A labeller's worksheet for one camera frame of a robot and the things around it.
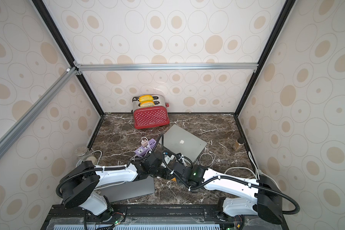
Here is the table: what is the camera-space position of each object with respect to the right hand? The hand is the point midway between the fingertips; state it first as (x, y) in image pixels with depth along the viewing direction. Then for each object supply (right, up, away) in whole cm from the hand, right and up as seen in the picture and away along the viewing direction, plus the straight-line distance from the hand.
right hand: (180, 177), depth 78 cm
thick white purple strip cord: (-52, +8, +16) cm, 55 cm away
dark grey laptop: (-21, -7, +5) cm, 23 cm away
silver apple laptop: (-2, +19, +25) cm, 31 cm away
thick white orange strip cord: (+48, -1, +10) cm, 49 cm away
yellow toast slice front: (-22, +43, +19) cm, 52 cm away
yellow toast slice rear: (-24, +48, +25) cm, 59 cm away
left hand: (0, 0, +1) cm, 1 cm away
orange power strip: (-3, -1, -2) cm, 4 cm away
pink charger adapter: (-23, +16, +16) cm, 33 cm away
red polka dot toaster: (-21, +34, +24) cm, 47 cm away
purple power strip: (-24, +12, +16) cm, 31 cm away
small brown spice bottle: (+38, +16, +14) cm, 44 cm away
